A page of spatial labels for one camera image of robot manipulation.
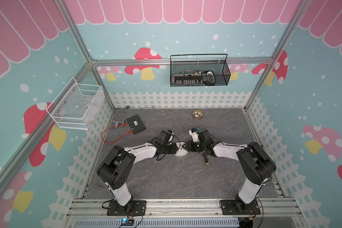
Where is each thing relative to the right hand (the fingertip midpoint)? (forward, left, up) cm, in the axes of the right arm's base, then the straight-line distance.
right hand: (183, 146), depth 92 cm
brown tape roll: (+32, -13, -4) cm, 35 cm away
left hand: (-2, +5, -2) cm, 6 cm away
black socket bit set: (+31, -4, +29) cm, 43 cm away
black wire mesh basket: (+39, -22, +29) cm, 53 cm away
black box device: (+21, +36, -2) cm, 41 cm away
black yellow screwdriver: (-8, -15, -3) cm, 17 cm away
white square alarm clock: (-3, +1, -2) cm, 4 cm away
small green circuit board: (-39, +32, -7) cm, 51 cm away
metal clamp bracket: (+22, +49, -3) cm, 54 cm away
